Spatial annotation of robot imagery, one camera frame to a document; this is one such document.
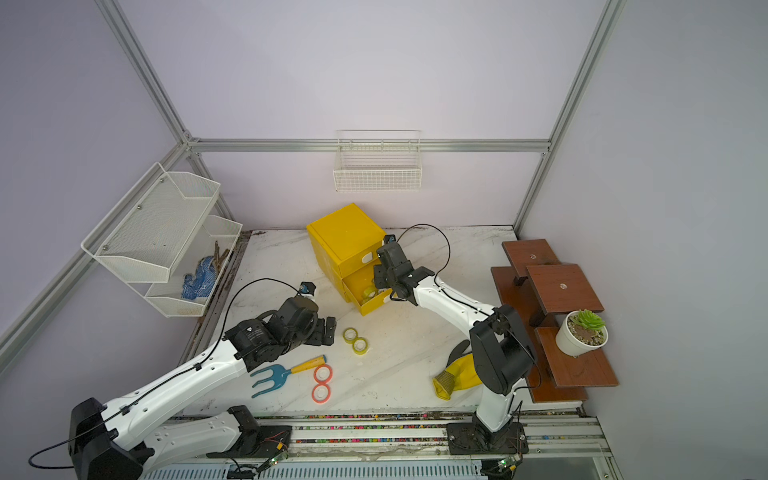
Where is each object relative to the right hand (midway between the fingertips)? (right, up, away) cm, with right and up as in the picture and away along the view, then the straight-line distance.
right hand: (386, 273), depth 91 cm
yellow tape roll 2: (-11, -20, +2) cm, 23 cm away
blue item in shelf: (-54, -2, -5) cm, 54 cm away
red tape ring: (-17, -30, -8) cm, 36 cm away
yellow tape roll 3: (-8, -22, -1) cm, 24 cm away
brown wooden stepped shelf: (+56, -13, +3) cm, 57 cm away
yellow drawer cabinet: (-11, +10, -4) cm, 15 cm away
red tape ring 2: (-18, -35, -11) cm, 40 cm away
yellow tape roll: (-5, -6, -1) cm, 8 cm away
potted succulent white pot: (+46, -12, -24) cm, 53 cm away
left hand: (-18, -13, -13) cm, 26 cm away
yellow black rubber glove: (+21, -27, -8) cm, 36 cm away
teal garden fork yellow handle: (-30, -28, -7) cm, 42 cm away
